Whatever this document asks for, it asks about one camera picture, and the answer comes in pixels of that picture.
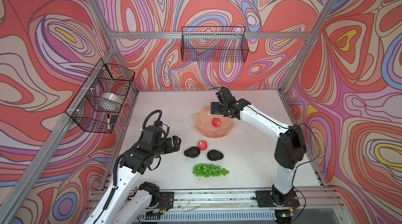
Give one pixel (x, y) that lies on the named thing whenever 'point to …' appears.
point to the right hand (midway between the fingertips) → (219, 110)
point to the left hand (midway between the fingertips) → (176, 141)
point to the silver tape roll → (113, 97)
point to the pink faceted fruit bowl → (204, 126)
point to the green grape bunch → (206, 170)
